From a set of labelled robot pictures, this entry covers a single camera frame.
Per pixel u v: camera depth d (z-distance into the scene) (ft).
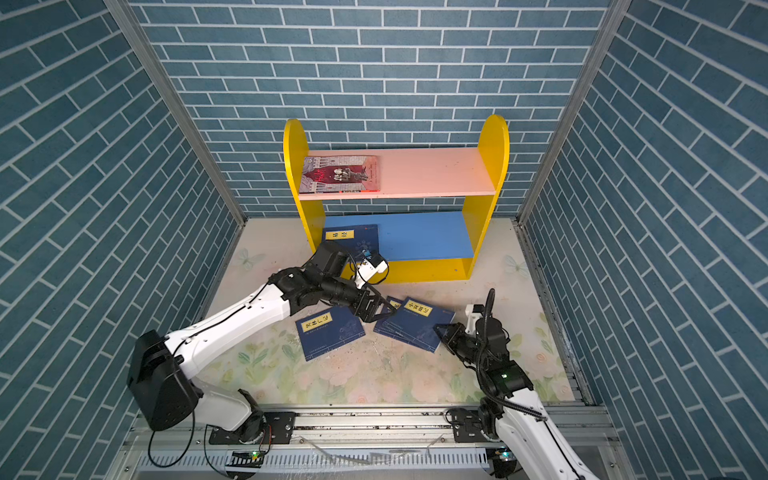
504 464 2.42
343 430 2.47
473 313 2.52
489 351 2.01
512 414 1.81
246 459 2.37
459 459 2.32
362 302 2.11
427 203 3.91
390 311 2.23
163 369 1.30
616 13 2.32
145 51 2.48
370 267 2.20
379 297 2.12
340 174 2.43
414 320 2.83
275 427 2.41
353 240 3.11
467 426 2.42
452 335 2.33
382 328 2.93
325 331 2.93
